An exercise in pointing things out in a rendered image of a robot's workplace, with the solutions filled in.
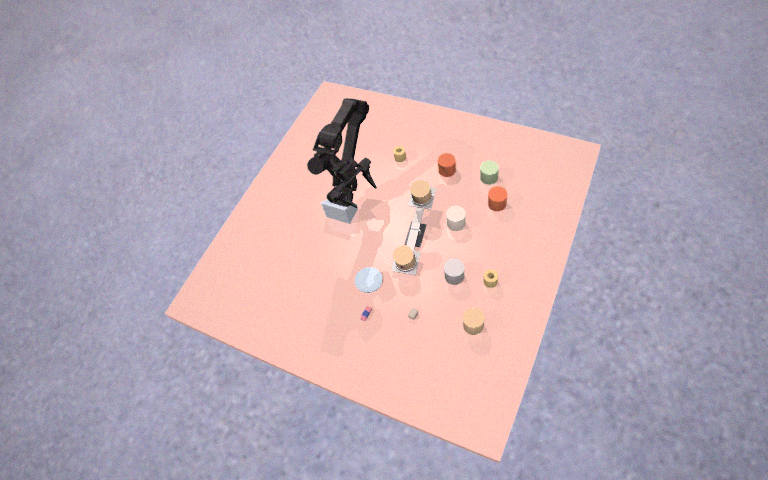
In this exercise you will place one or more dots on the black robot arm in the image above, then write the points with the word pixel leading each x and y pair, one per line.
pixel 330 137

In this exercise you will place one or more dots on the pink and blue eraser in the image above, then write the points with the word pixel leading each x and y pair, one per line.
pixel 365 313

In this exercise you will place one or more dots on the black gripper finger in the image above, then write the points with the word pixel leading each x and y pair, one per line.
pixel 344 199
pixel 366 174

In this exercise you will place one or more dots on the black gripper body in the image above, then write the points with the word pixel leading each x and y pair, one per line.
pixel 335 191

